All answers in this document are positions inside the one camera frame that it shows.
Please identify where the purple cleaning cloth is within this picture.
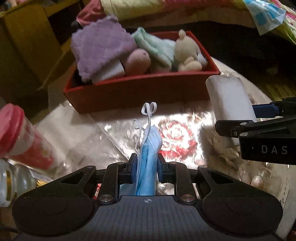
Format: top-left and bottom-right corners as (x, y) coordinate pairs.
(71, 15), (137, 82)

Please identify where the pink lidded cup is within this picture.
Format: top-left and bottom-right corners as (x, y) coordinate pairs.
(1, 103), (58, 171)

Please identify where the wooden cabinet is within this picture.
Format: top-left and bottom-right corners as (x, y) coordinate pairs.
(1, 1), (83, 101)

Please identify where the mint green towel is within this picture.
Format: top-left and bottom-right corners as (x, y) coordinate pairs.
(132, 27), (178, 73)

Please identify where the pink pig plush toy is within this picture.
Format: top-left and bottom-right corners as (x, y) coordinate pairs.
(121, 49), (151, 76)

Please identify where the blue face mask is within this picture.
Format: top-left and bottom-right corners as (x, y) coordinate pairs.
(119, 102), (162, 196)

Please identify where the clear glass bottle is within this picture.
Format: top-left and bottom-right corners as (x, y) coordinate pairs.
(1, 159), (53, 207)

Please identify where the white sponge block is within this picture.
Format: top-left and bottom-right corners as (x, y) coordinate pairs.
(206, 75), (257, 122)
(91, 59), (125, 84)

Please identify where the red storage box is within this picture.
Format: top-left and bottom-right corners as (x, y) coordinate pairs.
(64, 31), (220, 114)

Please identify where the colourful patchwork quilt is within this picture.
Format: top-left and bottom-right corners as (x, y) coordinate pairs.
(76, 1), (295, 43)

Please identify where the beige teddy bear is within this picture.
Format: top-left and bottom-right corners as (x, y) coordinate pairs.
(174, 30), (208, 72)

